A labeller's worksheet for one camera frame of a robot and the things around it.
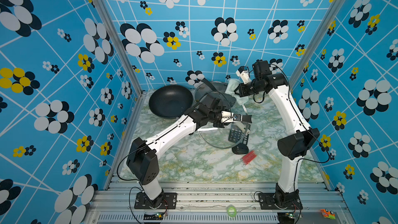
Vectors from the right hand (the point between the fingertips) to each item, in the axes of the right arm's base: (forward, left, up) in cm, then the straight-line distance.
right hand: (237, 90), depth 82 cm
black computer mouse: (-21, -3, -26) cm, 34 cm away
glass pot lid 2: (+15, +10, -14) cm, 23 cm away
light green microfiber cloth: (-1, +4, +4) cm, 6 cm away
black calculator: (-12, -2, -27) cm, 30 cm away
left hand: (-12, +3, -4) cm, 13 cm away
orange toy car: (-52, -37, -27) cm, 69 cm away
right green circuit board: (-53, -20, -30) cm, 64 cm away
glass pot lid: (-13, +9, -29) cm, 33 cm away
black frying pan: (+18, +44, -28) cm, 56 cm away
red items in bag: (-25, -8, -29) cm, 39 cm away
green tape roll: (-52, +4, -29) cm, 59 cm away
